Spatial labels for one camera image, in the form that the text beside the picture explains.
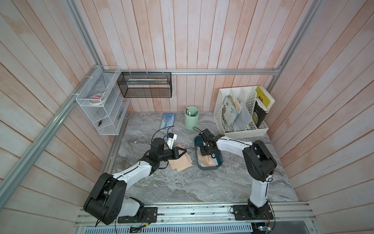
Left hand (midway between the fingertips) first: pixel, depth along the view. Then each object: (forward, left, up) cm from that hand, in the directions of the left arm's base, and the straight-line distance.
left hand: (186, 153), depth 82 cm
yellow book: (+31, -52, +13) cm, 62 cm away
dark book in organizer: (+29, -50, +3) cm, 58 cm away
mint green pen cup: (+34, -4, -4) cm, 35 cm away
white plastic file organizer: (+26, -49, -10) cm, 56 cm away
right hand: (+9, -13, -14) cm, 21 cm away
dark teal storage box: (+2, -21, -13) cm, 25 cm away
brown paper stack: (+1, -12, -13) cm, 18 cm away
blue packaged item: (+36, +14, -13) cm, 41 cm away
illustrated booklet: (+31, -31, +5) cm, 44 cm away
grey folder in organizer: (+26, -39, 0) cm, 47 cm away
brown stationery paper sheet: (0, +2, -13) cm, 13 cm away
